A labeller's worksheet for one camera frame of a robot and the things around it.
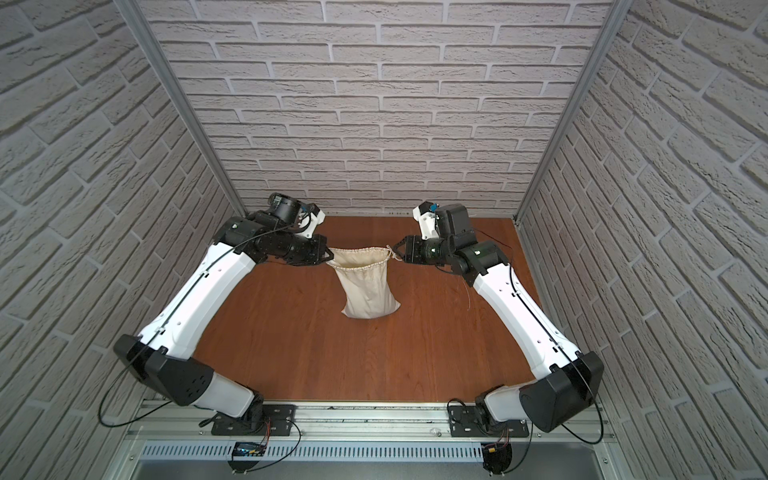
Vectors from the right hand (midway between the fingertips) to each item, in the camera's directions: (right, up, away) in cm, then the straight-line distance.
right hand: (391, 251), depth 72 cm
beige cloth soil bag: (-7, -5, 0) cm, 9 cm away
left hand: (-15, +1, +2) cm, 16 cm away
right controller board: (+25, -50, -2) cm, 56 cm away
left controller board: (-36, -49, 0) cm, 61 cm away
